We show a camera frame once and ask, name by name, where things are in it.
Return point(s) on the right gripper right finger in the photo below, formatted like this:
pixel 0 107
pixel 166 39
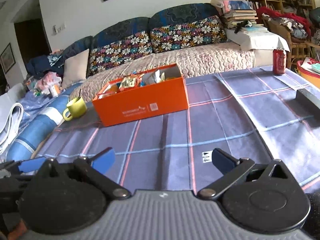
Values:
pixel 233 170

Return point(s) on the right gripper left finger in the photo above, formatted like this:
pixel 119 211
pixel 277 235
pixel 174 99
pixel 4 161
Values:
pixel 93 171

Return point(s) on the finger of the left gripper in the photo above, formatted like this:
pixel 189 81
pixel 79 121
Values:
pixel 31 165

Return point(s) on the blue rolled mat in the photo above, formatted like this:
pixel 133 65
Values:
pixel 42 114

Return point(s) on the plaid blue tablecloth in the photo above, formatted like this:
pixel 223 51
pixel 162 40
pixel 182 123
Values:
pixel 247 113

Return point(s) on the yellow-green mug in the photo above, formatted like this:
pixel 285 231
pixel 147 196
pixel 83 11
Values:
pixel 74 109

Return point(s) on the orange cardboard box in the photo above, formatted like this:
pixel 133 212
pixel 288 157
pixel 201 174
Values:
pixel 158 91

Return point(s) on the beige pillow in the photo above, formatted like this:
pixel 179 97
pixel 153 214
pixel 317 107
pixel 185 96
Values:
pixel 75 69

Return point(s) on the left floral cushion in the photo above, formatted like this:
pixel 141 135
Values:
pixel 120 52

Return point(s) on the floral cushion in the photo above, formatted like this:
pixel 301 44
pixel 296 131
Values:
pixel 186 35
pixel 120 52

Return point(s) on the red soda can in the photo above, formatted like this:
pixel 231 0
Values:
pixel 279 61

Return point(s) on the white side table box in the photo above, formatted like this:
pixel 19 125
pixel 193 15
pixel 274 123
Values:
pixel 261 43

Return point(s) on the sofa with quilted cover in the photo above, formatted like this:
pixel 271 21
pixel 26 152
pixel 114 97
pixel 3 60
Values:
pixel 192 62

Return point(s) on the right floral cushion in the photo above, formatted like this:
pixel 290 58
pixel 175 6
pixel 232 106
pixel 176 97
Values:
pixel 186 35

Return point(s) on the stack of books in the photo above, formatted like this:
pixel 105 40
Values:
pixel 233 17

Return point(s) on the wicker chair with clothes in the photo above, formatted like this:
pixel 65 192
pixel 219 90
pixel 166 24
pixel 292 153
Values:
pixel 301 35

